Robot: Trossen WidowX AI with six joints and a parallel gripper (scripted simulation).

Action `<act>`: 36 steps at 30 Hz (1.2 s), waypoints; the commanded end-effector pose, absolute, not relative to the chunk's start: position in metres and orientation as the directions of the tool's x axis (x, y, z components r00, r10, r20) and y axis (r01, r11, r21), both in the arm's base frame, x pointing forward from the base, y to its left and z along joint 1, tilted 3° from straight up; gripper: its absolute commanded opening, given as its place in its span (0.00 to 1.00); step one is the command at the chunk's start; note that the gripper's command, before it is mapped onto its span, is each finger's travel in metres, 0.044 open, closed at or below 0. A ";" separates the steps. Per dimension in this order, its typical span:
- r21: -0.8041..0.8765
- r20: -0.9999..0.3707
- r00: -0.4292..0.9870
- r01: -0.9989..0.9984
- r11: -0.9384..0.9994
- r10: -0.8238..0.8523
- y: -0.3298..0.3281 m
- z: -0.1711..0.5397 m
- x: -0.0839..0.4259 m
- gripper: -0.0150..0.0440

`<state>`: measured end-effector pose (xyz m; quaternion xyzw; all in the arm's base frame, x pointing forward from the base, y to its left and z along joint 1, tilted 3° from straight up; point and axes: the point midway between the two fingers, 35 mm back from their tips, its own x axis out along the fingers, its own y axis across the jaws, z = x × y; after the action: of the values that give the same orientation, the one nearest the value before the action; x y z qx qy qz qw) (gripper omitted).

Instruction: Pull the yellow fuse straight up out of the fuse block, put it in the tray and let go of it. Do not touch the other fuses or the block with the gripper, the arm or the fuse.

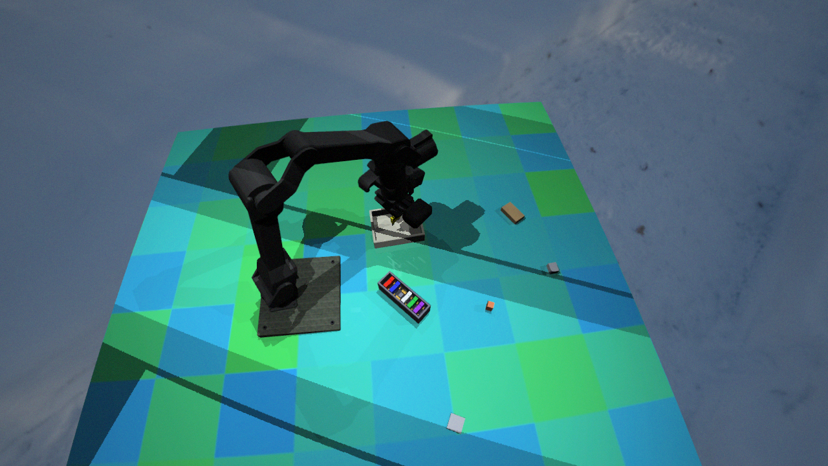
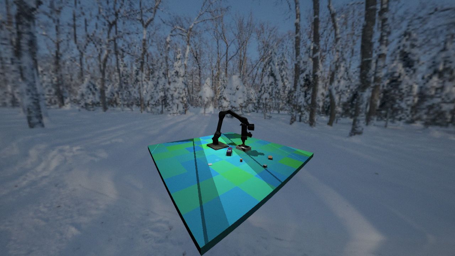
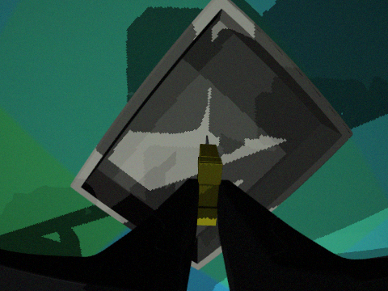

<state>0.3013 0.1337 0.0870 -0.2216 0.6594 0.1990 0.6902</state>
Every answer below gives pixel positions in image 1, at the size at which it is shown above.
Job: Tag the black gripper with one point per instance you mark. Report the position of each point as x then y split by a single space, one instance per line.
396 200

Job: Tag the tan rectangular block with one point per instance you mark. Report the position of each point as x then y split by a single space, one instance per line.
512 212

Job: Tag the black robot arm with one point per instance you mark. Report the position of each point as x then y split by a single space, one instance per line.
392 156

